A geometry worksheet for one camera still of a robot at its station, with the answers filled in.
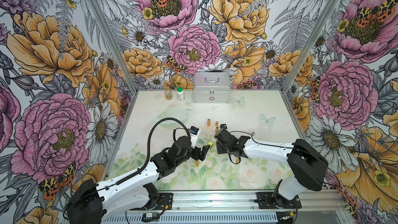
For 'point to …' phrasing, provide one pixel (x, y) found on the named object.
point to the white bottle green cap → (180, 94)
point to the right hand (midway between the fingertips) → (221, 149)
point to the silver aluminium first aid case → (211, 87)
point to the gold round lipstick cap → (216, 123)
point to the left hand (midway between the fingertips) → (200, 145)
